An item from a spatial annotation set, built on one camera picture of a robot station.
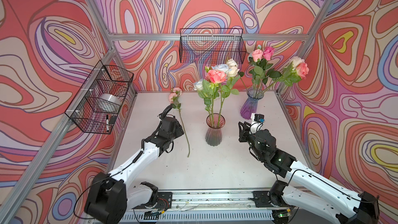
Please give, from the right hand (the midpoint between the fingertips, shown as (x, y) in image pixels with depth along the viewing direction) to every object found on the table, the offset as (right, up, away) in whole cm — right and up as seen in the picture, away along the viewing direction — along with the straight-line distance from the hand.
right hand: (241, 126), depth 75 cm
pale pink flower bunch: (-40, +16, +36) cm, 56 cm away
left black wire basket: (-71, +10, -2) cm, 72 cm away
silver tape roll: (-62, +12, -6) cm, 64 cm away
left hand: (-32, -2, +11) cm, 34 cm away
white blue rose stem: (-18, +15, -4) cm, 24 cm away
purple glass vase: (+13, +10, +23) cm, 28 cm away
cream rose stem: (-7, +19, -2) cm, 20 cm away
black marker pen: (-64, +2, -4) cm, 64 cm away
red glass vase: (-13, +2, +3) cm, 13 cm away
